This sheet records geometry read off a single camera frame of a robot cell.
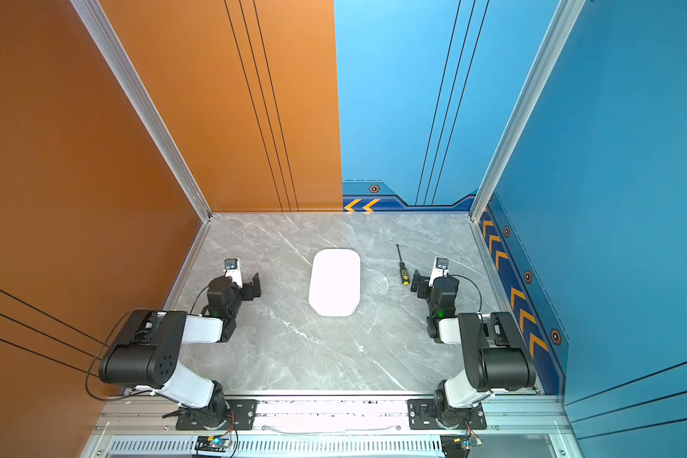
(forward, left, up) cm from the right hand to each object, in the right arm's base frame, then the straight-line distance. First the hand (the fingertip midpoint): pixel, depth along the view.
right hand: (433, 272), depth 94 cm
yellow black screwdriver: (+3, +9, -5) cm, 10 cm away
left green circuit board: (-46, +62, -8) cm, 78 cm away
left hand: (0, +63, +1) cm, 63 cm away
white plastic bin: (-4, +32, 0) cm, 33 cm away
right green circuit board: (-46, 0, -8) cm, 47 cm away
